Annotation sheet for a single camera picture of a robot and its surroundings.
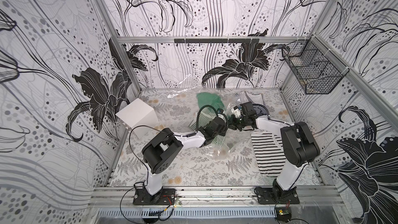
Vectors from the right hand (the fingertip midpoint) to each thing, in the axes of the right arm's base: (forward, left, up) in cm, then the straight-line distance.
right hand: (225, 123), depth 93 cm
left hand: (-2, +1, -1) cm, 2 cm away
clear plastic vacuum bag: (-8, -5, -6) cm, 11 cm away
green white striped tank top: (+5, +13, -2) cm, 14 cm away
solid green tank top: (+25, +13, -6) cm, 29 cm away
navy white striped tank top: (+21, -26, -6) cm, 34 cm away
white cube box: (-2, +50, +10) cm, 51 cm away
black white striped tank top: (-18, -24, -4) cm, 30 cm away
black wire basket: (+22, -55, +23) cm, 63 cm away
